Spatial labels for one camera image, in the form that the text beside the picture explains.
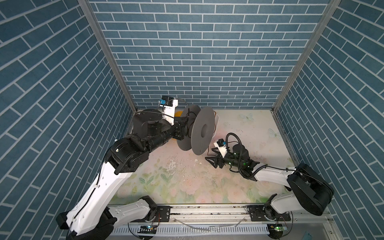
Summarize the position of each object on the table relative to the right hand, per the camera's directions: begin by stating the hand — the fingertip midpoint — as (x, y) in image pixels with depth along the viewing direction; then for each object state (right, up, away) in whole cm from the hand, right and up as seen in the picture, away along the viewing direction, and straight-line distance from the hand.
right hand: (208, 152), depth 82 cm
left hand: (-9, +18, -26) cm, 33 cm away
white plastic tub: (+8, +15, +22) cm, 28 cm away
